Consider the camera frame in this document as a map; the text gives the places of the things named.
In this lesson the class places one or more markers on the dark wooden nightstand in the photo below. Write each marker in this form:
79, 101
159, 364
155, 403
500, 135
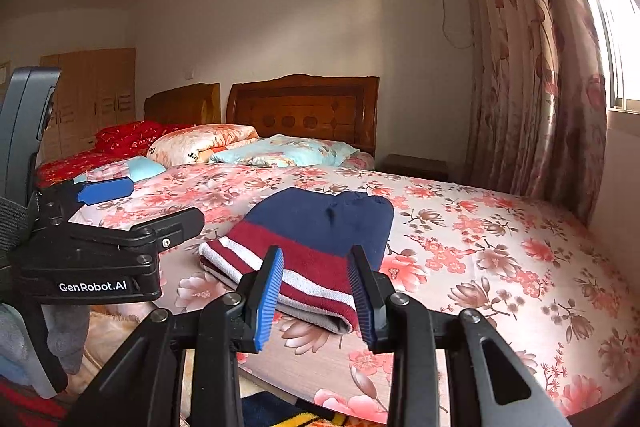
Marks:
415, 167

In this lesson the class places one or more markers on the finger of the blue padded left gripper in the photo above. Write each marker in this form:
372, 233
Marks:
94, 193

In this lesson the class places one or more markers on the pink floral pillow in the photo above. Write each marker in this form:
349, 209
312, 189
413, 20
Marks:
196, 144

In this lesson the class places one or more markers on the floral pink curtain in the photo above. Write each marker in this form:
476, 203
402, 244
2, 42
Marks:
538, 119

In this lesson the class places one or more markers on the red white striped sweater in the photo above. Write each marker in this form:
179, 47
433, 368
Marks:
315, 233

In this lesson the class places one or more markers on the window with bars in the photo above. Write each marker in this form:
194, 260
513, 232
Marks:
617, 26

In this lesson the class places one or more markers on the light blue floral pillow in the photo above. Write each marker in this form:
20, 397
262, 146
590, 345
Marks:
286, 151

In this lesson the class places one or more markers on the wooden headboard left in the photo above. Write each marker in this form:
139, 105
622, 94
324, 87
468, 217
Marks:
198, 103

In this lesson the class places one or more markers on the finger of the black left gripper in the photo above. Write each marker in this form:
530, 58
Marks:
162, 233

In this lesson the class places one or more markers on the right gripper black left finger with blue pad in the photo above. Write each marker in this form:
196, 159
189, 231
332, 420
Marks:
141, 384

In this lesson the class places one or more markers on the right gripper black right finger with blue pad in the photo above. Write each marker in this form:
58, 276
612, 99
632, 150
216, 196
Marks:
489, 385

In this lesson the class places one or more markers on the red quilt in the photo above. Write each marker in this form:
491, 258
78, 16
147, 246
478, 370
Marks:
115, 143

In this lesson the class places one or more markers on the small blue pink pillow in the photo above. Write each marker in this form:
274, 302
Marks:
137, 168

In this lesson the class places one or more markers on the orange patterned blanket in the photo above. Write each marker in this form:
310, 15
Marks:
265, 409

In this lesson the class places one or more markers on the beige blanket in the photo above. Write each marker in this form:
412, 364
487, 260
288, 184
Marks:
109, 327

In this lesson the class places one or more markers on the grey gloved hand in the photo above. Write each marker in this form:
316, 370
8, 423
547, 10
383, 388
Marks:
43, 359

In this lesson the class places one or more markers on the floral pink bed sheet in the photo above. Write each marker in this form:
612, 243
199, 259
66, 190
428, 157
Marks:
530, 269

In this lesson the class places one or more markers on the wooden headboard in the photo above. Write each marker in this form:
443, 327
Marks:
313, 107
198, 103

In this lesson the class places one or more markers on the wooden headboard right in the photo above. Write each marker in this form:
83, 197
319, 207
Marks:
313, 107

